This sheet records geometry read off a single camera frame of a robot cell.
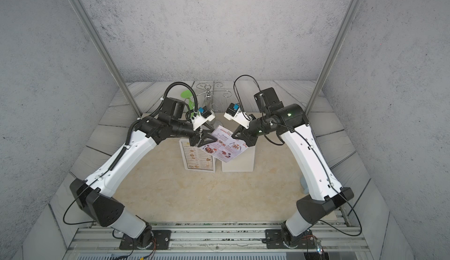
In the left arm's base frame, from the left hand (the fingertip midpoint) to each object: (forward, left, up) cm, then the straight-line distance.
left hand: (215, 134), depth 70 cm
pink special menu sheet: (-4, -4, -4) cm, 7 cm away
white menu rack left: (+3, +18, -27) cm, 32 cm away
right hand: (-3, -8, +4) cm, 9 cm away
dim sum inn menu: (+3, +11, -22) cm, 25 cm away
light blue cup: (-8, -43, -32) cm, 54 cm away
